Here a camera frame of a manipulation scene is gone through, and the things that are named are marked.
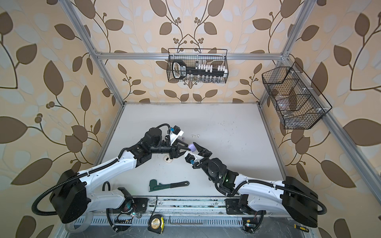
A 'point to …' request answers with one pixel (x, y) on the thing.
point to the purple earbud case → (192, 147)
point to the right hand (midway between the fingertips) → (194, 146)
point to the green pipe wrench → (154, 186)
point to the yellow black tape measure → (156, 223)
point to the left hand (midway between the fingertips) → (189, 147)
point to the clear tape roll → (69, 226)
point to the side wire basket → (298, 103)
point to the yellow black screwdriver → (303, 228)
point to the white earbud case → (167, 159)
